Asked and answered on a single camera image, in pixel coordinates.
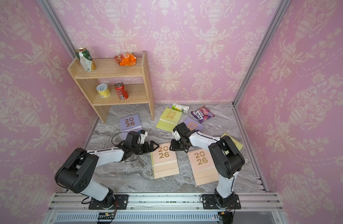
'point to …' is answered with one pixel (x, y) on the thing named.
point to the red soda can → (121, 90)
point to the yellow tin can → (103, 90)
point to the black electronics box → (105, 215)
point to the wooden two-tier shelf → (111, 84)
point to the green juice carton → (184, 108)
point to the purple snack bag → (202, 114)
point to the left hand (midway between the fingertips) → (155, 148)
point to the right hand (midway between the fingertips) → (172, 148)
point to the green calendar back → (169, 119)
